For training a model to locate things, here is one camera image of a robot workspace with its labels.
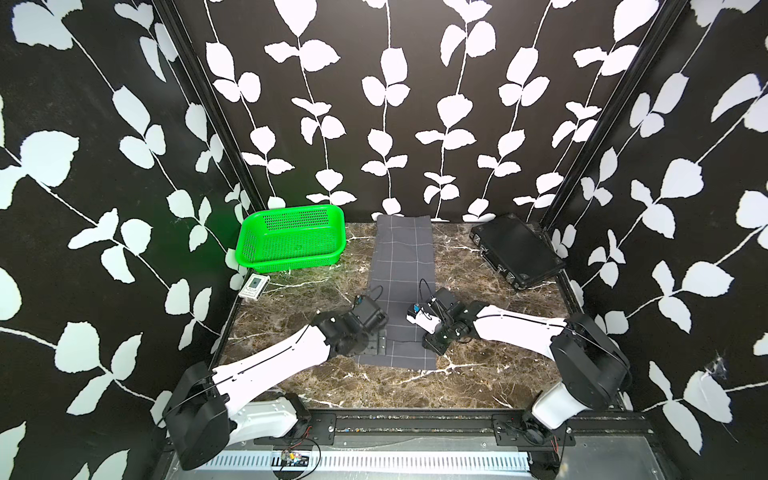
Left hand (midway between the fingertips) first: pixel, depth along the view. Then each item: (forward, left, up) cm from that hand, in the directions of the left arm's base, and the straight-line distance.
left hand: (373, 339), depth 80 cm
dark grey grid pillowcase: (+27, -10, -9) cm, 30 cm away
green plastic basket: (+46, +36, -9) cm, 59 cm away
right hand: (+3, -15, -7) cm, 17 cm away
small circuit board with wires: (-25, +20, -9) cm, 33 cm away
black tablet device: (+38, -54, -9) cm, 67 cm away
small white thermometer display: (+23, +40, -7) cm, 47 cm away
